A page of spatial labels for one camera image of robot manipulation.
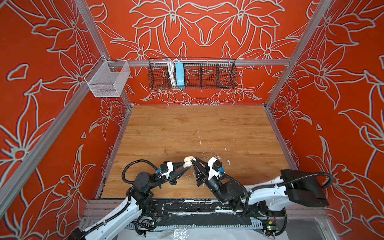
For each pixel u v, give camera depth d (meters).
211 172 0.55
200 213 0.73
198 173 0.60
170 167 0.56
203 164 0.62
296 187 0.48
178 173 0.61
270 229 0.68
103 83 0.88
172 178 0.60
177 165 0.64
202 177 0.58
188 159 0.64
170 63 0.87
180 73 0.89
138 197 0.59
